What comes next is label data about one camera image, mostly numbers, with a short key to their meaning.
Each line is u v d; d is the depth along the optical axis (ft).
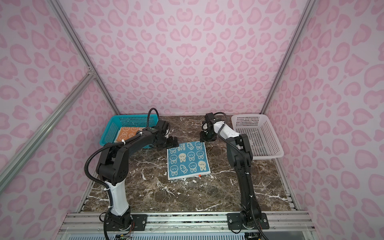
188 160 3.12
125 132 3.42
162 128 2.61
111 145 1.72
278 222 2.45
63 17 2.35
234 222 2.40
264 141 3.39
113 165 1.70
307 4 2.27
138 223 2.40
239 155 1.87
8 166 1.69
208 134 2.97
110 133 3.34
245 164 1.96
